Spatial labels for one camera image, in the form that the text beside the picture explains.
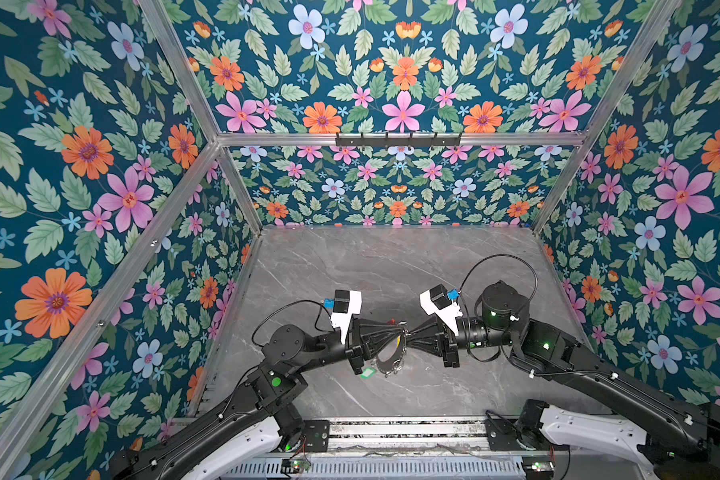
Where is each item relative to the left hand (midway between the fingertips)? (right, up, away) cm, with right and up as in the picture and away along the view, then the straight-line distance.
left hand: (401, 334), depth 50 cm
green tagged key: (-7, -13, +15) cm, 21 cm away
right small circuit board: (+34, -38, +20) cm, 55 cm away
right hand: (+1, -2, +5) cm, 6 cm away
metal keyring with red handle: (-2, -7, +7) cm, 10 cm away
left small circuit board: (-24, -37, +20) cm, 48 cm away
